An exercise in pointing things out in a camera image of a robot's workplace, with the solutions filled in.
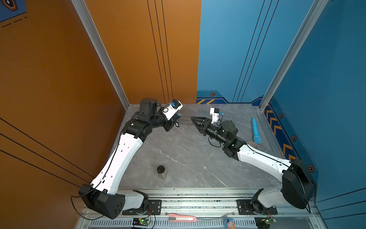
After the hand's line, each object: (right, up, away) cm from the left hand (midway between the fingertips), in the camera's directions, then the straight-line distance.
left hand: (178, 113), depth 71 cm
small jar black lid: (-9, -31, +6) cm, 33 cm away
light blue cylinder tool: (+52, -16, +26) cm, 61 cm away
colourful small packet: (+24, -52, -3) cm, 57 cm away
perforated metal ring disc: (+49, -20, +26) cm, 59 cm away
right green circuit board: (+43, -55, 0) cm, 70 cm away
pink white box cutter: (-2, -52, 0) cm, 52 cm away
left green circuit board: (-18, -54, 0) cm, 57 cm away
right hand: (+6, -3, -1) cm, 7 cm away
